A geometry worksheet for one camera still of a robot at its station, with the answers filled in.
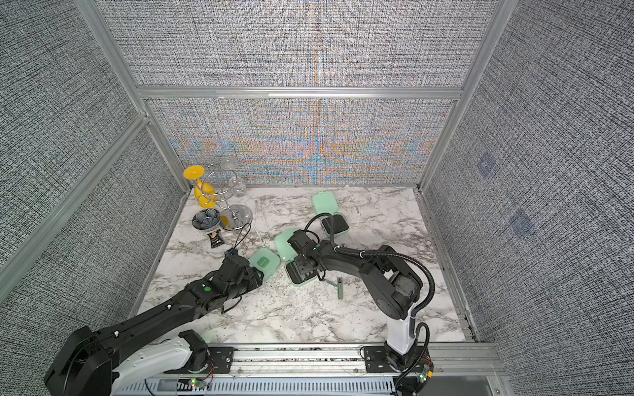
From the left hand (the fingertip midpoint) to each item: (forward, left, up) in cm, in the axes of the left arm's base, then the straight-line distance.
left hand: (265, 274), depth 84 cm
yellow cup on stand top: (+33, +26, +18) cm, 46 cm away
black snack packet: (+19, +22, -6) cm, 30 cm away
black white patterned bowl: (+29, +28, -6) cm, 41 cm away
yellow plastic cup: (+28, +23, +12) cm, 38 cm away
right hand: (+9, -14, -4) cm, 17 cm away
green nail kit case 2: (+36, -24, -4) cm, 43 cm away
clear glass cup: (+35, +13, +7) cm, 38 cm away
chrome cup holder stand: (+34, +22, +9) cm, 41 cm away
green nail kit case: (+11, -6, -4) cm, 13 cm away
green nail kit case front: (+8, +1, -5) cm, 9 cm away
